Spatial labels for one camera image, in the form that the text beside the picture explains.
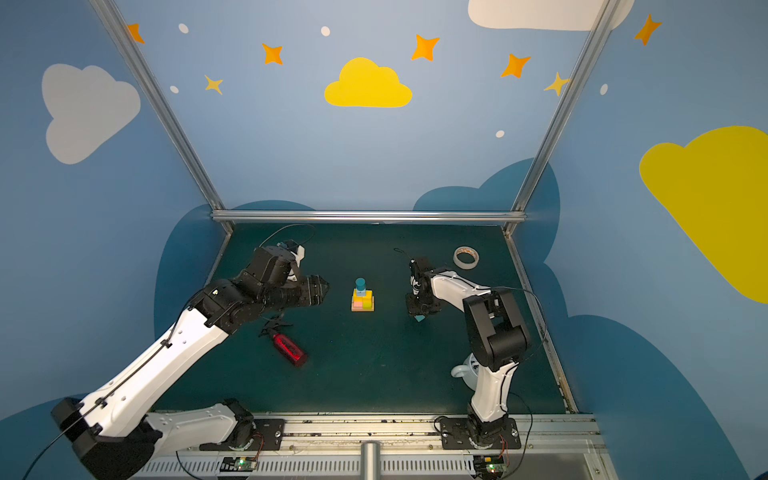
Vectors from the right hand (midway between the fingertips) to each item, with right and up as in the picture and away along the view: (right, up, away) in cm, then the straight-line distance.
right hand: (418, 307), depth 97 cm
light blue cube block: (-19, +5, -4) cm, 20 cm away
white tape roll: (+19, +14, +11) cm, 26 cm away
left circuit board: (-46, -33, -27) cm, 63 cm away
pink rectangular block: (-20, +1, -1) cm, 20 cm away
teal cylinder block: (-19, +9, -6) cm, 21 cm away
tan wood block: (-18, -1, 0) cm, 18 cm away
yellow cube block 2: (-17, +3, -1) cm, 17 cm away
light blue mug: (+11, -13, -19) cm, 26 cm away
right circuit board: (+14, -34, -26) cm, 45 cm away
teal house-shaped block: (0, -3, -2) cm, 3 cm away
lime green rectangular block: (-17, +1, -1) cm, 17 cm away
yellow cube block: (-20, +3, -2) cm, 20 cm away
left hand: (-26, +10, -26) cm, 38 cm away
